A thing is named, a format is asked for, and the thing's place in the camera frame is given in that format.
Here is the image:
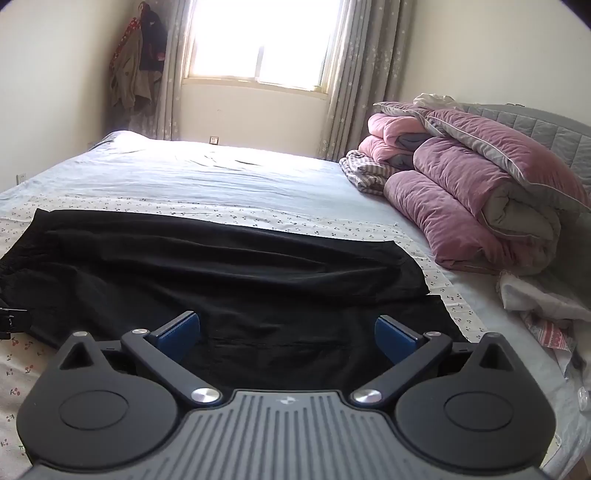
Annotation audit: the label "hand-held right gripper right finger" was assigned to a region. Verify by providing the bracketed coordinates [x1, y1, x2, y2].
[349, 315, 514, 409]

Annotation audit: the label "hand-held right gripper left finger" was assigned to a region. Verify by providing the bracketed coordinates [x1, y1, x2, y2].
[58, 310, 223, 409]

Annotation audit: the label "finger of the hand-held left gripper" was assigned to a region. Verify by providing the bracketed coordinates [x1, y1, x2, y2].
[0, 308, 30, 341]

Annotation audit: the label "black pants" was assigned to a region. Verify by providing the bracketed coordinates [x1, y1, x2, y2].
[0, 209, 468, 398]

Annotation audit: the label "cherry print cloth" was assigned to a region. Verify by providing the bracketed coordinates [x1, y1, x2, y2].
[0, 196, 491, 480]

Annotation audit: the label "white crumpled cloth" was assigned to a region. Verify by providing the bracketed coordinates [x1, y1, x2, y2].
[496, 270, 591, 326]

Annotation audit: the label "red patterned cloth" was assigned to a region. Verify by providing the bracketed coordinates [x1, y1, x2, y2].
[521, 308, 583, 366]

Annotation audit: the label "striped folded blanket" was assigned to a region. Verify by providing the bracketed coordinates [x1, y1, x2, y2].
[339, 150, 403, 197]

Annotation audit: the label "bed with light blue sheet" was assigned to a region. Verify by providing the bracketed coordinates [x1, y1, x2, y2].
[0, 130, 591, 480]

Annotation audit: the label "mauve and grey folded quilt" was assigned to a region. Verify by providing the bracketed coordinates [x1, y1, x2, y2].
[382, 102, 591, 278]

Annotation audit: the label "pink folded quilt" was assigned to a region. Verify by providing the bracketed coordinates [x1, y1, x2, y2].
[359, 113, 435, 179]

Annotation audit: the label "white cloth on quilt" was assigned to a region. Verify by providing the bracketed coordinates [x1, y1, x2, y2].
[413, 93, 468, 112]

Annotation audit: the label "grey quilted headboard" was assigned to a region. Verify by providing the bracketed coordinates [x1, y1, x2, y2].
[462, 103, 591, 186]

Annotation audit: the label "grey patterned curtain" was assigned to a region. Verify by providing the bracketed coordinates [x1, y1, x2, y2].
[317, 0, 413, 162]
[154, 0, 198, 142]

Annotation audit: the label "hanging clothes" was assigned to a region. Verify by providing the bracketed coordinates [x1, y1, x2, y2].
[109, 2, 167, 110]

